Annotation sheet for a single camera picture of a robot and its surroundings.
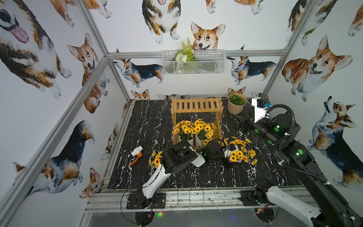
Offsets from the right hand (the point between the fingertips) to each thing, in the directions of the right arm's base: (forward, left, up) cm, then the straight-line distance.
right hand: (236, 109), depth 59 cm
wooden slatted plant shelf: (+15, +17, -14) cm, 27 cm away
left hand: (-6, -9, -36) cm, 38 cm away
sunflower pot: (-7, -4, -26) cm, 28 cm away
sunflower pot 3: (+7, +12, -30) cm, 33 cm away
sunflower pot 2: (+5, +23, -24) cm, 34 cm away
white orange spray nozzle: (-2, +54, -38) cm, 66 cm away
